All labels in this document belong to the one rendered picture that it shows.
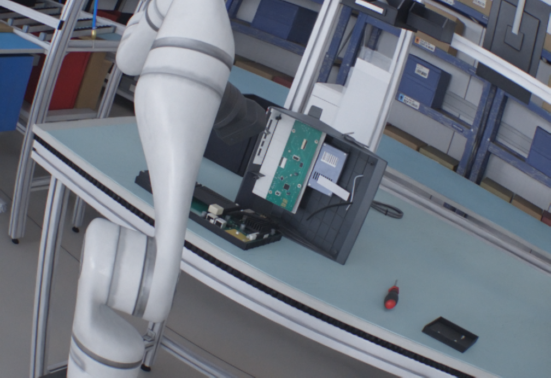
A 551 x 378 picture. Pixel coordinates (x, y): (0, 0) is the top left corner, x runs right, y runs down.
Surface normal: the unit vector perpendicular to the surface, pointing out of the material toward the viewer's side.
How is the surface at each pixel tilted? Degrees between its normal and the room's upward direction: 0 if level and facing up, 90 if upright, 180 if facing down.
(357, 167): 90
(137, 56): 120
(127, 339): 21
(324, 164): 90
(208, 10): 61
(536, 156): 90
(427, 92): 90
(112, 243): 36
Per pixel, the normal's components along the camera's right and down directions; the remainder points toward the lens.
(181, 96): 0.33, -0.06
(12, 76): 0.83, 0.41
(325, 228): -0.73, -0.09
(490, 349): 0.34, -0.91
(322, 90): -0.44, 0.07
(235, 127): 0.04, 0.80
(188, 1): -0.36, -0.27
